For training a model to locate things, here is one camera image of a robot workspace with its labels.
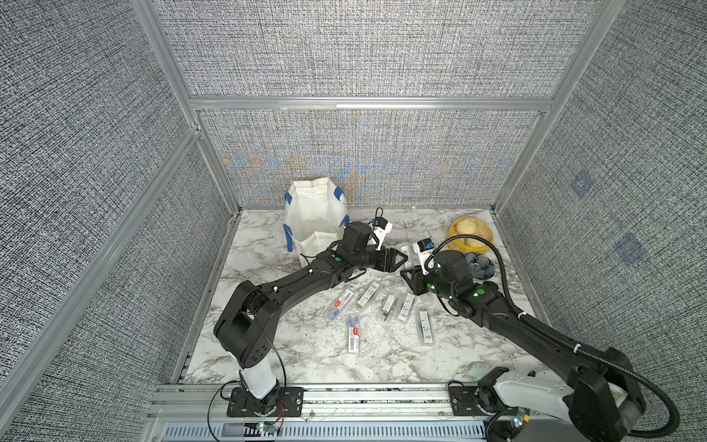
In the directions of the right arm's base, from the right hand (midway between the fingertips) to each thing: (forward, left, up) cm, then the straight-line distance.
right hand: (407, 263), depth 81 cm
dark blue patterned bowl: (+7, -28, -13) cm, 32 cm away
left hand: (+1, 0, +2) cm, 3 cm away
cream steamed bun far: (+23, -27, -11) cm, 37 cm away
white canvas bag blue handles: (+30, +30, -10) cm, 44 cm away
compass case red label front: (-16, +16, -15) cm, 27 cm away
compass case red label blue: (-8, +22, -17) cm, 29 cm away
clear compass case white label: (-7, -1, -17) cm, 18 cm away
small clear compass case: (-6, +5, -16) cm, 18 cm away
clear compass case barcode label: (-13, -7, -16) cm, 22 cm away
